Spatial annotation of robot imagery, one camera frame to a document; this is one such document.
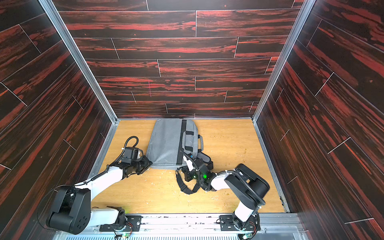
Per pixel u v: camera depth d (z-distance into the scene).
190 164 0.76
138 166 0.75
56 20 0.70
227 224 0.69
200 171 0.69
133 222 0.74
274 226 0.73
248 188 0.41
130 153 0.70
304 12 0.68
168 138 1.01
